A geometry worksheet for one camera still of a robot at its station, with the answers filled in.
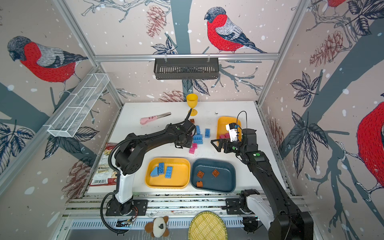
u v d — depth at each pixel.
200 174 0.84
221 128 1.04
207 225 0.68
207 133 1.02
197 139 0.98
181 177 0.83
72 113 0.74
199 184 0.78
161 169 0.86
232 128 0.70
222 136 0.98
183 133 0.71
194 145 0.95
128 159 0.51
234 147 0.67
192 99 1.07
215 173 0.84
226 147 0.68
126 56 0.97
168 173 0.83
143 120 1.07
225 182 0.83
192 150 0.92
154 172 0.84
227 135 0.98
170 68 1.07
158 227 0.66
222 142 0.68
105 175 0.80
